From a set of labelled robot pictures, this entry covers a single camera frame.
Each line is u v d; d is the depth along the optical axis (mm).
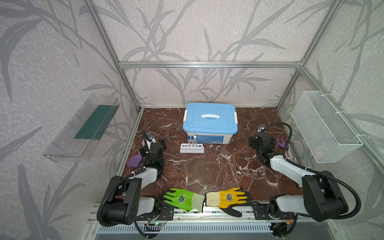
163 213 724
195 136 858
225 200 753
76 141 637
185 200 765
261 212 727
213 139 930
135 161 912
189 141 888
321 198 421
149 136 745
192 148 937
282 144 992
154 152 667
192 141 887
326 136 626
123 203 421
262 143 680
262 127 772
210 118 906
